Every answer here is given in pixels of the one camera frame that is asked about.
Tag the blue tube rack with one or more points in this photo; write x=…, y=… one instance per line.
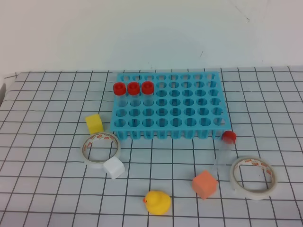
x=185, y=104

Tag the yellow foam cube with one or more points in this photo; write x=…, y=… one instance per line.
x=94, y=124

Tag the orange foam cube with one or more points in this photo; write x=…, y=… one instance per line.
x=204, y=185

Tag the white tape roll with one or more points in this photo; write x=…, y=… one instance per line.
x=93, y=138
x=253, y=194

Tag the white foam cube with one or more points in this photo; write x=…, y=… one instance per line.
x=114, y=167

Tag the red capped clear tube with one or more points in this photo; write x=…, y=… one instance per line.
x=225, y=145

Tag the yellow rubber duck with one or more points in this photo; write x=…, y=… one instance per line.
x=157, y=202

